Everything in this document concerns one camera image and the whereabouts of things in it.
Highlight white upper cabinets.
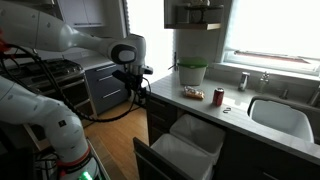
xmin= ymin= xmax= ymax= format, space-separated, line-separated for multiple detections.
xmin=56 ymin=0 xmax=108 ymax=28

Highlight metal door handle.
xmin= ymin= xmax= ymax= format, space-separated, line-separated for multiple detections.
xmin=168 ymin=51 xmax=178 ymax=72

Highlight white compost bin green lid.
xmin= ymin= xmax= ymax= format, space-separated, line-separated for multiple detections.
xmin=176 ymin=56 xmax=209 ymax=86

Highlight bright kitchen window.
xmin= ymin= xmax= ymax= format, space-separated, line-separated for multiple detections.
xmin=223 ymin=0 xmax=320 ymax=76

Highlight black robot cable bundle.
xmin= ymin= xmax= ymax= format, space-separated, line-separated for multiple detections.
xmin=0 ymin=43 xmax=153 ymax=124

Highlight white sink basin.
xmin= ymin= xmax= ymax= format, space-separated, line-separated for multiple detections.
xmin=247 ymin=96 xmax=320 ymax=144

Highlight wooden wall shelf unit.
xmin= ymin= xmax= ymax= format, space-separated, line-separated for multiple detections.
xmin=163 ymin=0 xmax=225 ymax=31

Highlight orange snacks packet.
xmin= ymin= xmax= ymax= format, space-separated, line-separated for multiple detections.
xmin=182 ymin=85 xmax=205 ymax=100

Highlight white waste bin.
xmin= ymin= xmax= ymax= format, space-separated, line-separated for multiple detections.
xmin=150 ymin=133 xmax=214 ymax=180
xmin=169 ymin=113 xmax=227 ymax=164

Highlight chrome side tap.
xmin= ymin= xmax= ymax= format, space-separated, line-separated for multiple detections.
xmin=255 ymin=70 xmax=270 ymax=94

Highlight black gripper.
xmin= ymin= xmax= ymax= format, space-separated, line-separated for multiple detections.
xmin=113 ymin=69 xmax=148 ymax=107

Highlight dark pull-out drawer front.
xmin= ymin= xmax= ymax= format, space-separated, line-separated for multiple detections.
xmin=132 ymin=137 xmax=188 ymax=180

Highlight chrome gooseneck faucet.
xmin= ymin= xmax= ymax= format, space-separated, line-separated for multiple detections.
xmin=308 ymin=84 xmax=320 ymax=108

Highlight dark counter base cabinet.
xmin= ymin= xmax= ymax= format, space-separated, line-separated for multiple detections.
xmin=146 ymin=94 xmax=320 ymax=180

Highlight red soda can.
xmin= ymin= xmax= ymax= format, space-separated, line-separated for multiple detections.
xmin=213 ymin=87 xmax=225 ymax=107

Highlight chrome soap dispenser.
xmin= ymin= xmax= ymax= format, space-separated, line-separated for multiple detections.
xmin=237 ymin=71 xmax=251 ymax=92

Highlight grey drawer cabinet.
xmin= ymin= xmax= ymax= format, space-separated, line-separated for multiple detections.
xmin=84 ymin=63 xmax=131 ymax=116

